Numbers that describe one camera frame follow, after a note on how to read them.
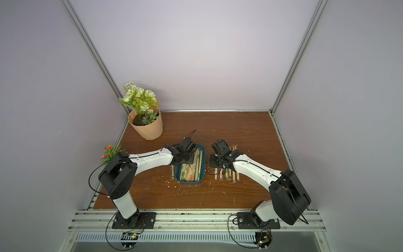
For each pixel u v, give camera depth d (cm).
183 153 71
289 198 42
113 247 62
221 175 87
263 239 70
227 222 72
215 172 89
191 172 88
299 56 87
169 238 70
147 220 73
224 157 64
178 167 89
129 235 71
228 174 88
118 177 47
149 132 95
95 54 87
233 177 87
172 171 89
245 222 72
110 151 78
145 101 88
